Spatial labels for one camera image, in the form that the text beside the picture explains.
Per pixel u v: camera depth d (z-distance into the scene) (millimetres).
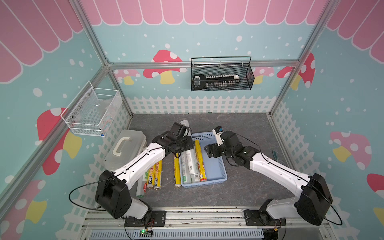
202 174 851
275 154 969
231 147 599
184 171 851
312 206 397
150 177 850
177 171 871
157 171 871
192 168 745
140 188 808
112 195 414
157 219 743
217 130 709
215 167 893
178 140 682
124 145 873
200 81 897
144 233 729
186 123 832
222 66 894
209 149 715
